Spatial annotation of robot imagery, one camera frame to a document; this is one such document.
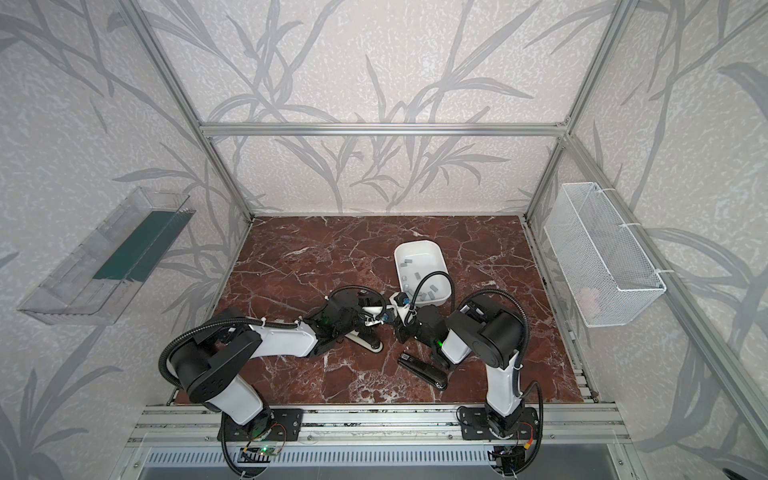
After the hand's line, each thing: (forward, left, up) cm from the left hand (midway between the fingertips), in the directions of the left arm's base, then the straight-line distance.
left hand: (382, 290), depth 90 cm
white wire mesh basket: (-12, -48, +28) cm, 57 cm away
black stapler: (-22, -13, -3) cm, 26 cm away
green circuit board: (-40, +27, -7) cm, 48 cm away
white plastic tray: (+17, -10, -7) cm, 21 cm away
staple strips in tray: (+10, -12, -9) cm, 18 cm away
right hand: (-3, -2, -5) cm, 6 cm away
